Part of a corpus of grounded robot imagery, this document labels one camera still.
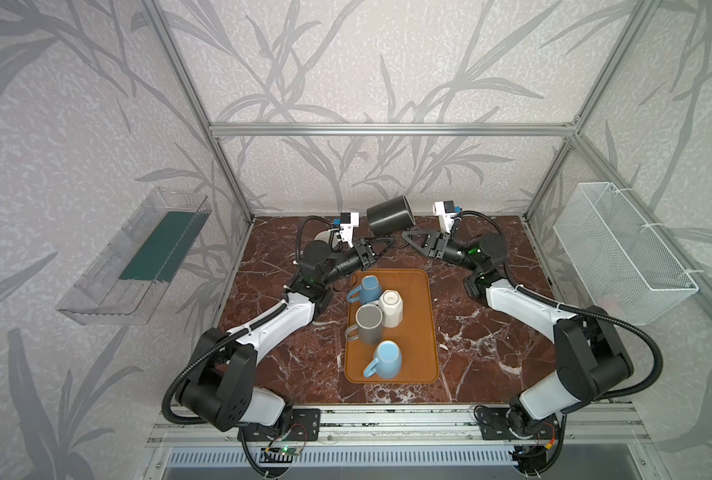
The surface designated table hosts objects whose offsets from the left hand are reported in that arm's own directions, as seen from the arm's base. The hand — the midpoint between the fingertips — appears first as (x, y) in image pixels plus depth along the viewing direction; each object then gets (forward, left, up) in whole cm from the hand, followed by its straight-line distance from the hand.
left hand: (398, 239), depth 69 cm
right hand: (+2, -1, +1) cm, 2 cm away
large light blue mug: (-20, +2, -25) cm, 32 cm away
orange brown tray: (-11, -7, -33) cm, 35 cm away
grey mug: (-11, +7, -22) cm, 26 cm away
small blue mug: (0, +7, -24) cm, 25 cm away
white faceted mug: (-6, +1, -23) cm, 24 cm away
